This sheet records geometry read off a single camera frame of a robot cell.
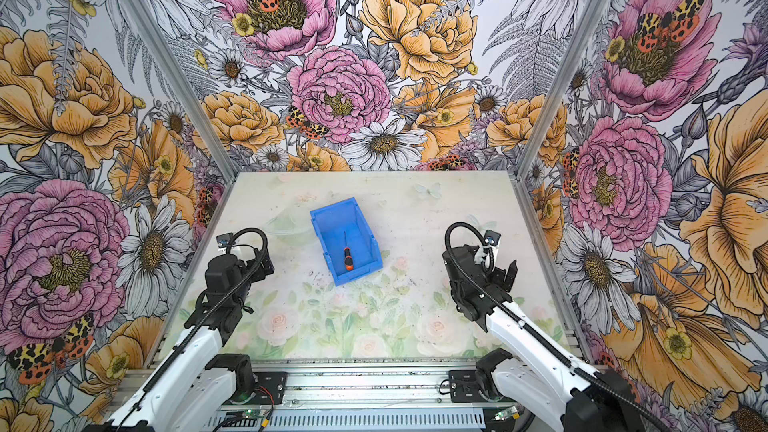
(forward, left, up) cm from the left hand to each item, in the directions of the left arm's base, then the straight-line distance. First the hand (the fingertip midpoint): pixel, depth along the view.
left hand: (250, 261), depth 84 cm
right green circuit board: (-35, -65, -11) cm, 75 cm away
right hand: (-3, -66, +4) cm, 66 cm away
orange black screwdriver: (+6, -26, -10) cm, 28 cm away
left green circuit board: (-34, -6, -11) cm, 36 cm away
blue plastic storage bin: (+17, -22, -7) cm, 29 cm away
